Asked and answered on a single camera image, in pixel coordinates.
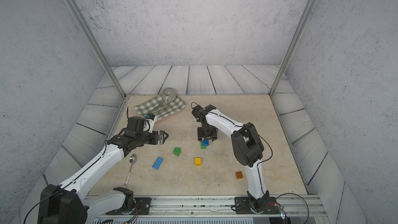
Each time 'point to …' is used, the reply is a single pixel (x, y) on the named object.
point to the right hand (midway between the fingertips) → (205, 140)
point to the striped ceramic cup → (169, 95)
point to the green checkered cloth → (159, 108)
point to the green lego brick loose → (176, 151)
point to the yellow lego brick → (198, 162)
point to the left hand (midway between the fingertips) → (163, 134)
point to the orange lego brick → (239, 174)
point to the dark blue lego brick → (206, 142)
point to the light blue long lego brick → (156, 165)
